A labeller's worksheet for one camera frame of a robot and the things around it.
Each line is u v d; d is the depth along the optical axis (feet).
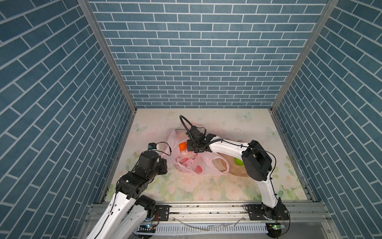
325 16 2.41
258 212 2.43
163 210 2.43
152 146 2.13
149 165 1.75
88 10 2.33
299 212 2.47
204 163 2.70
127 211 1.55
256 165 1.72
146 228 2.37
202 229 2.31
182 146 3.06
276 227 2.32
